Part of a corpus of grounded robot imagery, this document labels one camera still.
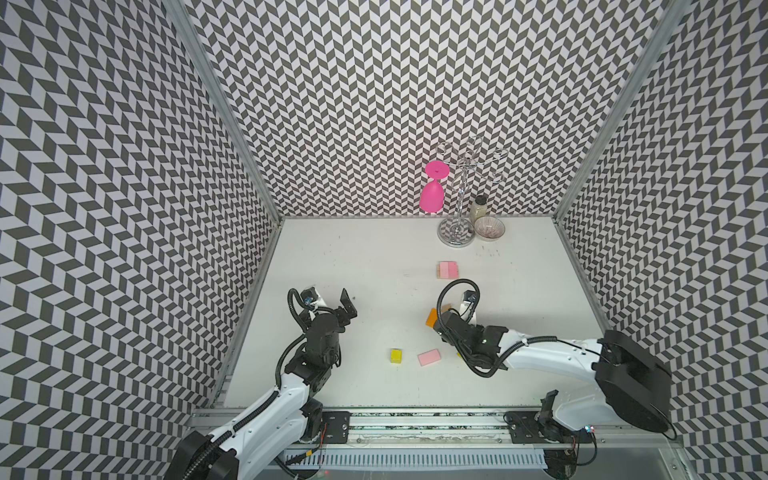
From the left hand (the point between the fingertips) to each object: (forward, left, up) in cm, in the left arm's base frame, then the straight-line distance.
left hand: (332, 296), depth 83 cm
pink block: (+15, -34, -9) cm, 38 cm away
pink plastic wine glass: (+31, -30, +10) cm, 44 cm away
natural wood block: (+12, -32, -11) cm, 36 cm away
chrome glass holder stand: (+33, -41, -11) cm, 53 cm away
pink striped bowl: (+34, -53, -10) cm, 64 cm away
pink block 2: (+16, -37, -11) cm, 42 cm away
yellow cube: (-14, -18, -10) cm, 25 cm away
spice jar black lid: (+43, -50, -4) cm, 67 cm away
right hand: (-6, -35, -9) cm, 36 cm away
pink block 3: (-13, -27, -13) cm, 33 cm away
